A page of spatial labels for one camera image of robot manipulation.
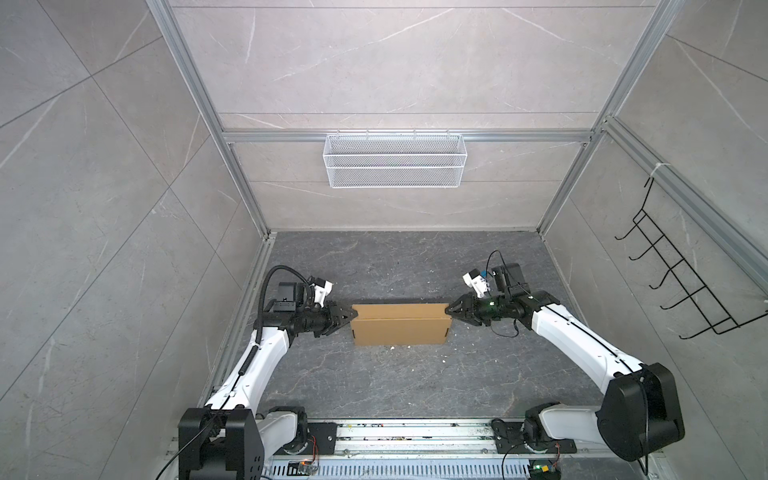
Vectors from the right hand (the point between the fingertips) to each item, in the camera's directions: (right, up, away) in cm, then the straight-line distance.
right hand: (449, 311), depth 81 cm
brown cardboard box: (-13, -4, -1) cm, 14 cm away
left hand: (-27, 0, -1) cm, 27 cm away
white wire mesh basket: (-17, +48, +20) cm, 55 cm away
